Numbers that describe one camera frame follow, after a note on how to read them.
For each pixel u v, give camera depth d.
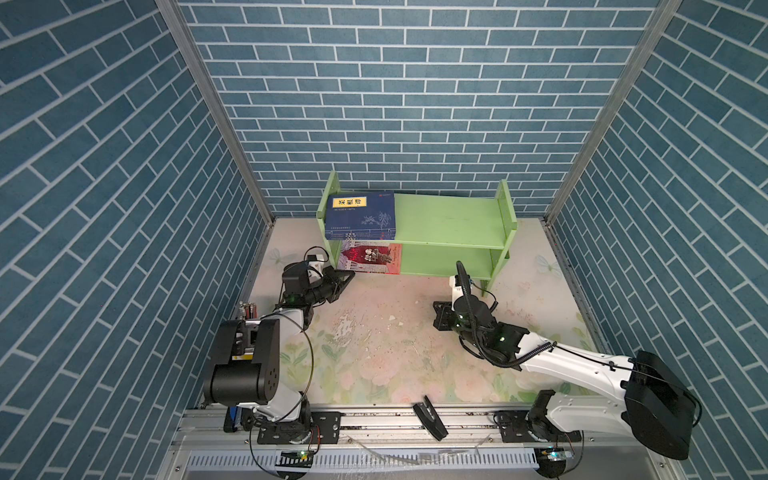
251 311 0.77
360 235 0.76
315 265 0.85
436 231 0.81
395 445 0.72
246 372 0.44
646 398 0.41
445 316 0.71
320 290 0.79
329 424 0.74
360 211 0.79
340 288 0.83
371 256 0.93
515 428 0.74
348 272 0.89
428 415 0.75
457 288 0.74
